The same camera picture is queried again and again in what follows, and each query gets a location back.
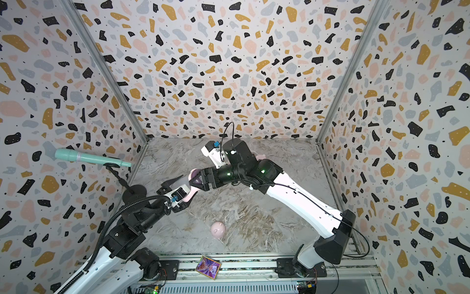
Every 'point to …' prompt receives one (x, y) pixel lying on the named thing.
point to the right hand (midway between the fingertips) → (200, 181)
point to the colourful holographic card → (208, 267)
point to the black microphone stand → (134, 192)
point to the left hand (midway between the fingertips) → (189, 181)
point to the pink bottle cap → (218, 229)
